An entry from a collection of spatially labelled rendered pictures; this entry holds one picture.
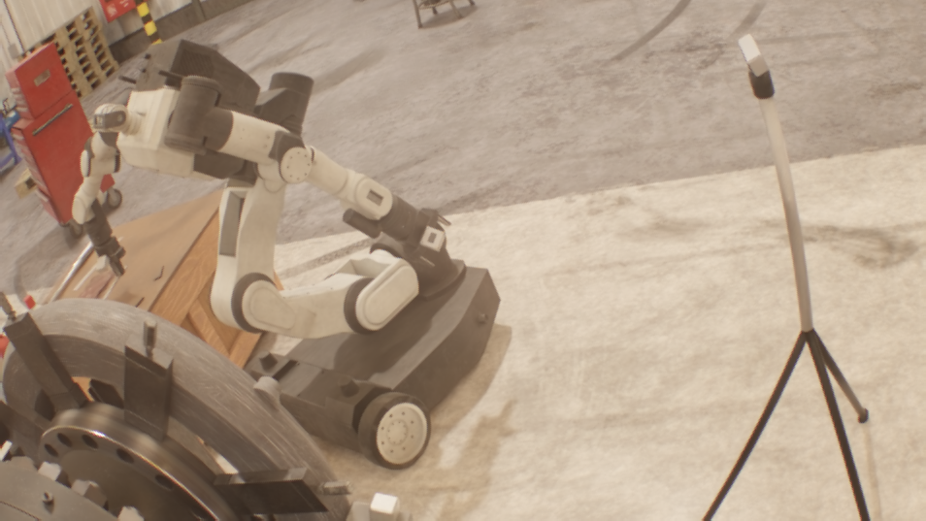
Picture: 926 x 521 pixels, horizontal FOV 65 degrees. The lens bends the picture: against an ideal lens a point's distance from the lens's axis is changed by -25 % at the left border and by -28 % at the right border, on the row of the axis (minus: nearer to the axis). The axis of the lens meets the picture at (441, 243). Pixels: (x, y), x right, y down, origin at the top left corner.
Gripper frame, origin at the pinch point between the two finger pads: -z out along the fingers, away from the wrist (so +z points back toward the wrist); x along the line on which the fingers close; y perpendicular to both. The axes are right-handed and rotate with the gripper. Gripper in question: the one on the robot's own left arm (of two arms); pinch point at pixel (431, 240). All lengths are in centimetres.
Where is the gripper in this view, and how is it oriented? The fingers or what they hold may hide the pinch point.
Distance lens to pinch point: 235.3
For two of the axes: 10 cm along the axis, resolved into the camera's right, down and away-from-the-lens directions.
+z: -6.2, -3.9, -6.8
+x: -3.7, 9.1, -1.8
